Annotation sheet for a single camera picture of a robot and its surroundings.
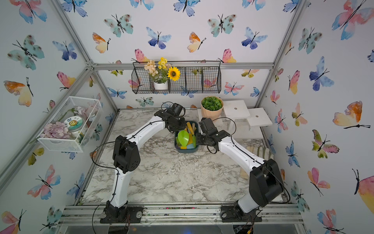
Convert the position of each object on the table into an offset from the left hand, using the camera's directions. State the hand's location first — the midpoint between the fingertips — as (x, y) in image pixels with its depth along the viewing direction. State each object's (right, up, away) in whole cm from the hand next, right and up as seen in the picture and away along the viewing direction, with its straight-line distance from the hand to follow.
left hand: (186, 125), depth 94 cm
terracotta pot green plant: (+15, +10, -9) cm, 20 cm away
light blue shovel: (+3, -14, +2) cm, 14 cm away
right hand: (+8, -7, -8) cm, 14 cm away
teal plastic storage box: (+6, -1, +10) cm, 12 cm away
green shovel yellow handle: (-2, -7, -3) cm, 8 cm away
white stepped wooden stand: (+31, +8, -4) cm, 32 cm away
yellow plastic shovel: (-2, -15, +2) cm, 15 cm away
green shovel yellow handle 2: (-5, -11, 0) cm, 12 cm away
